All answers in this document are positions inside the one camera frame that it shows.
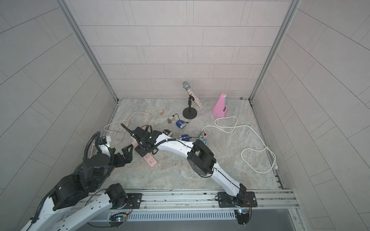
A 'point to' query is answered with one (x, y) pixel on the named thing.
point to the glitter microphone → (186, 85)
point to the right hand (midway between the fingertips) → (142, 149)
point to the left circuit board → (115, 221)
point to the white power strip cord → (220, 127)
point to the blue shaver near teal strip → (184, 137)
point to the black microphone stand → (190, 112)
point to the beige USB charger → (170, 120)
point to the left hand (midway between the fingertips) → (130, 147)
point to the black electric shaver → (167, 132)
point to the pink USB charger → (204, 135)
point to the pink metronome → (220, 109)
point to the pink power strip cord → (124, 130)
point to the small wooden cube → (161, 111)
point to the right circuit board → (242, 215)
